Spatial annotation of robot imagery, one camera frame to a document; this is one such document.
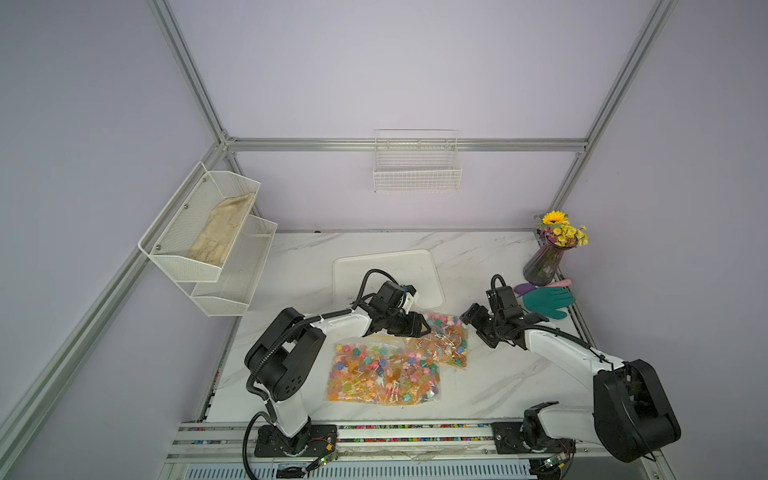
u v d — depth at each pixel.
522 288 1.04
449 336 0.90
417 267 1.08
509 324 0.66
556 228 0.88
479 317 0.80
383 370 0.84
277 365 0.47
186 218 0.73
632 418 0.42
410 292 0.84
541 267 0.98
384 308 0.72
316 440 0.73
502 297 0.70
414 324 0.78
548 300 0.99
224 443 0.75
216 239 0.78
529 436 0.67
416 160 0.95
